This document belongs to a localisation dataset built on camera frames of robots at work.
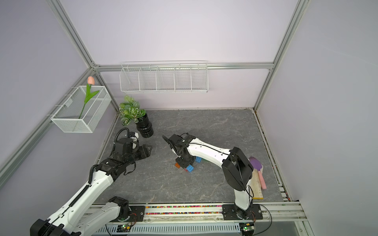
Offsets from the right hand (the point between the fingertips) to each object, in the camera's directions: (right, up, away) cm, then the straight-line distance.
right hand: (185, 161), depth 85 cm
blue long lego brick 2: (+7, +8, -28) cm, 30 cm away
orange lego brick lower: (-4, +1, -10) cm, 10 cm away
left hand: (-20, +8, -5) cm, 23 cm away
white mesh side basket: (-59, +29, -4) cm, 66 cm away
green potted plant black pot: (-32, +30, -2) cm, 44 cm away
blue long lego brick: (+3, -3, -2) cm, 5 cm away
